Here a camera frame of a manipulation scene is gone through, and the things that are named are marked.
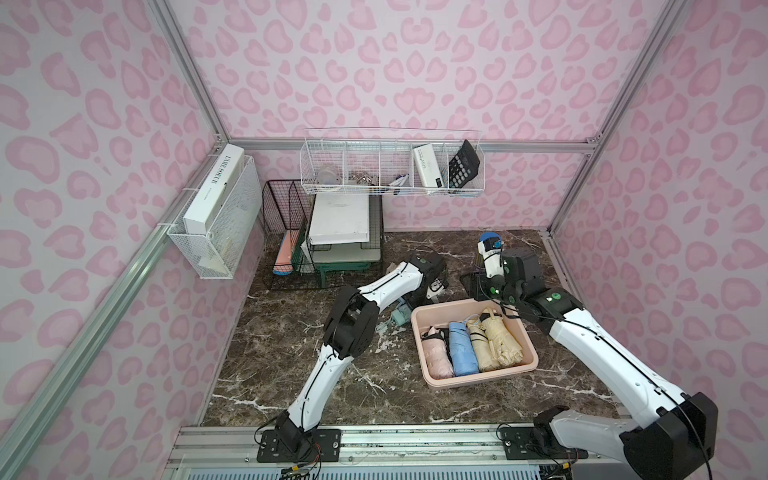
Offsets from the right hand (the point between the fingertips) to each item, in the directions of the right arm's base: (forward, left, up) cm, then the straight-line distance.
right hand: (466, 275), depth 78 cm
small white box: (+34, +9, +10) cm, 36 cm away
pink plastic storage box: (-1, +6, -19) cm, 20 cm away
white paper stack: (+23, +37, -1) cm, 43 cm away
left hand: (+5, +13, -22) cm, 26 cm away
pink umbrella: (-16, +7, -16) cm, 24 cm away
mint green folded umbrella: (-2, +18, -19) cm, 26 cm away
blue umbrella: (-15, 0, -14) cm, 21 cm away
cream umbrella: (-15, -9, -11) cm, 21 cm away
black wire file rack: (+41, +65, -18) cm, 79 cm away
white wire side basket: (-1, +62, +9) cm, 62 cm away
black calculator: (+33, -2, +11) cm, 35 cm away
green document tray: (+15, +40, -11) cm, 44 cm away
